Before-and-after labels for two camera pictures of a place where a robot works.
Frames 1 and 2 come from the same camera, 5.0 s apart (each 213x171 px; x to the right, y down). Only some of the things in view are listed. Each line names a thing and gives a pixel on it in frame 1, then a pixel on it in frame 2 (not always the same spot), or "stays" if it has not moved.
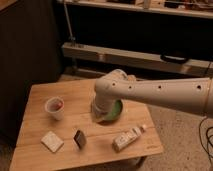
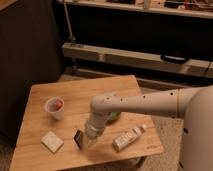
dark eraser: (80, 138) stays
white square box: (52, 141) stays
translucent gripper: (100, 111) -> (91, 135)
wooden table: (58, 128) stays
